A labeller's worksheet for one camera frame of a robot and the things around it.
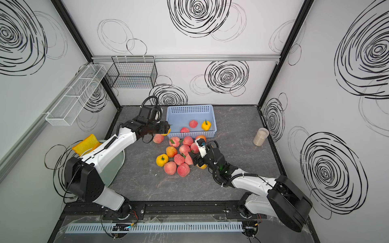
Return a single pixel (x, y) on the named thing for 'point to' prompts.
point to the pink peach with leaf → (174, 142)
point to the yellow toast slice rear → (88, 144)
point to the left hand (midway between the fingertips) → (164, 125)
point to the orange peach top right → (201, 136)
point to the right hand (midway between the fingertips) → (195, 149)
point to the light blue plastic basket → (180, 116)
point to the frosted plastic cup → (261, 136)
